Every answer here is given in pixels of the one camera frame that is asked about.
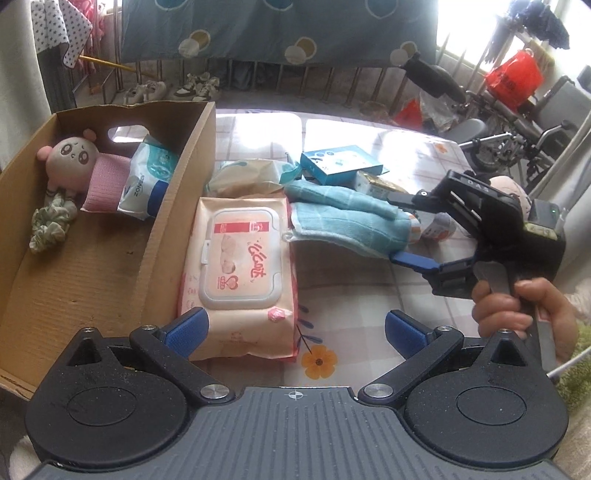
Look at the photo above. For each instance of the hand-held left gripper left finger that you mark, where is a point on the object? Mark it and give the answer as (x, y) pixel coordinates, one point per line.
(187, 332)

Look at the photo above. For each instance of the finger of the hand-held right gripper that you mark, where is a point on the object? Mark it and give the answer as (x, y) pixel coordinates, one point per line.
(415, 262)
(406, 199)

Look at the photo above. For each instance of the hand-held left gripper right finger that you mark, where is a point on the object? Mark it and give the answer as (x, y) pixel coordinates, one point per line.
(406, 334)

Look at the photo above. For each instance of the small yogurt bottle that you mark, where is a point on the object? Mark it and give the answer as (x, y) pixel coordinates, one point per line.
(438, 227)

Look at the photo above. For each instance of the teal towel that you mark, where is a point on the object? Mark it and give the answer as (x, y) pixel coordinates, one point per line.
(341, 217)

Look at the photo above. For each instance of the brown cardboard box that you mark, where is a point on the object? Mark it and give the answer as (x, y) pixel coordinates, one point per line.
(83, 286)

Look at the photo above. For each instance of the blue white tissue pack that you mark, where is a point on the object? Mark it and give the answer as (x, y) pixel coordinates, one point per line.
(145, 180)

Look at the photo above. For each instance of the pink knitted cloth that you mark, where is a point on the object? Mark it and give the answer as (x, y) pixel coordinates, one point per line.
(106, 184)

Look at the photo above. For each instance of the green scrunchie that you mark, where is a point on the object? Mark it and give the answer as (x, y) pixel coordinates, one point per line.
(53, 221)

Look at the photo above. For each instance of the pink plush doll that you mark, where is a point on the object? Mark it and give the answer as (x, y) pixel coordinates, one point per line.
(69, 157)

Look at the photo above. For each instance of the person's right hand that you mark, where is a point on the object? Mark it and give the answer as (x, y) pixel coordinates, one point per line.
(498, 309)

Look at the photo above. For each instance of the pink wet wipes pack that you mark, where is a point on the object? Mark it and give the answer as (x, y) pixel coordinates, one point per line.
(240, 277)

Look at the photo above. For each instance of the teal box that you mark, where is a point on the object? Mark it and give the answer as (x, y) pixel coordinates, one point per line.
(339, 161)

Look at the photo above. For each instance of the white plastic bag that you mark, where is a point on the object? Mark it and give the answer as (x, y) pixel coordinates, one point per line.
(438, 110)

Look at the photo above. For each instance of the beige crumpled bag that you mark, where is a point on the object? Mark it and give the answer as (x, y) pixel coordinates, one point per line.
(376, 107)

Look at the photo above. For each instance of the wheelchair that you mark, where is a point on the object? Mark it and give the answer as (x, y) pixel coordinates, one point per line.
(508, 134)

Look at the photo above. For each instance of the metal railing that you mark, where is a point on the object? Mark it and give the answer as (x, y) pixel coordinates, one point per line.
(355, 83)

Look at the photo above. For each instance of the beige tissue pack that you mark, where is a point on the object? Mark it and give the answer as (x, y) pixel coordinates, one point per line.
(249, 175)

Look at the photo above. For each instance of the red plastic bag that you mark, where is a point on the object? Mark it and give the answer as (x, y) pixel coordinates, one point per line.
(515, 76)

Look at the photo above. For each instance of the beige hanging towel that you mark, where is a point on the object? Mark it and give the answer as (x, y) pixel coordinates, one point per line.
(540, 53)

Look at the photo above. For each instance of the dark hanging garment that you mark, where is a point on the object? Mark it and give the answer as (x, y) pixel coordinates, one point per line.
(244, 74)

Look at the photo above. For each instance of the dark blue hanging cloth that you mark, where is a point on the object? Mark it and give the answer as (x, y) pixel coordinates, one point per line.
(535, 23)

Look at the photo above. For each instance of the blue patterned hanging blanket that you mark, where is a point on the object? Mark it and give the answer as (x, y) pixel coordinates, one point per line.
(277, 27)

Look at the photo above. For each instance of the white dark sneaker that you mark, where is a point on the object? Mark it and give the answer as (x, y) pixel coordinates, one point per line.
(207, 90)
(187, 87)

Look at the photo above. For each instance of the grey pleated cloth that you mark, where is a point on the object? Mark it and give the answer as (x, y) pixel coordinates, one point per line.
(57, 83)

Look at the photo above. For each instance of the yellow broom stick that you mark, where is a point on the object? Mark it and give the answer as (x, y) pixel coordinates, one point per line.
(101, 63)

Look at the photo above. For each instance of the white curtain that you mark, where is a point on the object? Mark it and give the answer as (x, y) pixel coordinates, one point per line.
(18, 83)

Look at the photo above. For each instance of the white polka dot cloth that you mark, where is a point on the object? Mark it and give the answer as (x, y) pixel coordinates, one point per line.
(55, 27)

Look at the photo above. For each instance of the pink hanging garment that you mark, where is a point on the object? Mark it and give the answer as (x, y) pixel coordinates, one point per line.
(90, 11)

